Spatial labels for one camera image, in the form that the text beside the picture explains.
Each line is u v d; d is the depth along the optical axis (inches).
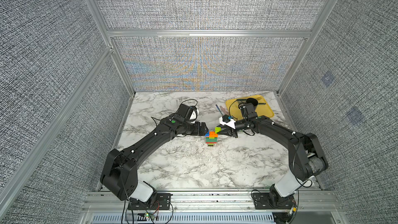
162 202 28.7
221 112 41.7
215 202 29.5
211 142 36.3
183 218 27.6
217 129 32.3
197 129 28.2
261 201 28.6
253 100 40.5
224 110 43.1
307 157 18.6
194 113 26.4
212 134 32.9
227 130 30.2
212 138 33.2
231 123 28.8
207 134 32.2
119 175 16.5
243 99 46.6
